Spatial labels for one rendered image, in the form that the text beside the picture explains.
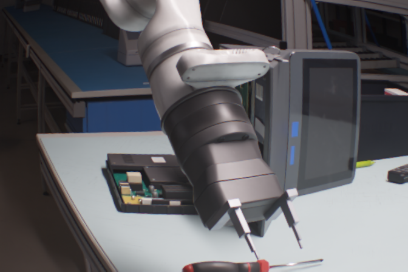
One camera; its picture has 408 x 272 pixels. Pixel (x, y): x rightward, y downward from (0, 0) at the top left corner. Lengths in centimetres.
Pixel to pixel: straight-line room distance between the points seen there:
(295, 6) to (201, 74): 198
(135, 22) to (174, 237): 28
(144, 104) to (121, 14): 182
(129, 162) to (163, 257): 39
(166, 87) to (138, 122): 191
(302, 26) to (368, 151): 132
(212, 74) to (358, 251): 32
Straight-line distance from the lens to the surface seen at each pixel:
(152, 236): 112
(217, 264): 94
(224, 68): 86
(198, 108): 87
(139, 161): 141
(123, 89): 276
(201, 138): 86
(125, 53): 328
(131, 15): 98
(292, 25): 284
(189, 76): 85
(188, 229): 116
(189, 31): 92
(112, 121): 278
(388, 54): 327
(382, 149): 157
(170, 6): 93
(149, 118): 280
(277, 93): 113
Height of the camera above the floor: 134
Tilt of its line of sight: 10 degrees down
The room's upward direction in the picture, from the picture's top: 1 degrees clockwise
